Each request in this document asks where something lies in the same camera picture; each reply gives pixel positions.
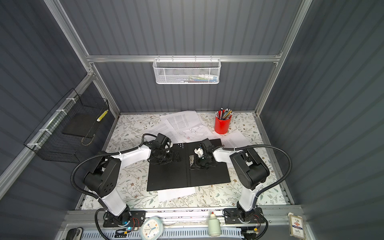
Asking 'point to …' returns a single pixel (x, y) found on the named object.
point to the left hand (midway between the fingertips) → (174, 160)
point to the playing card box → (296, 226)
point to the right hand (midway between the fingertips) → (193, 168)
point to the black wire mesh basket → (66, 133)
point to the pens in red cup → (224, 114)
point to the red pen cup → (222, 126)
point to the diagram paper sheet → (196, 134)
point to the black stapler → (75, 234)
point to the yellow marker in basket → (102, 115)
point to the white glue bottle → (214, 226)
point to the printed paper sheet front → (168, 195)
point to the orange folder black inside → (178, 174)
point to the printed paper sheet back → (184, 119)
